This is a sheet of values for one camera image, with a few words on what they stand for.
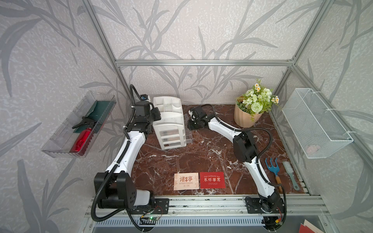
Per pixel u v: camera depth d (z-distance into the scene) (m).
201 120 0.78
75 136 0.64
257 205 0.74
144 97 0.70
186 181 0.83
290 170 0.85
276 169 0.87
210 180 0.83
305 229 0.68
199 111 0.81
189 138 1.05
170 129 0.80
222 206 0.75
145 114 0.60
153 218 0.71
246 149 0.61
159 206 0.72
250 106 0.86
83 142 0.58
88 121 0.66
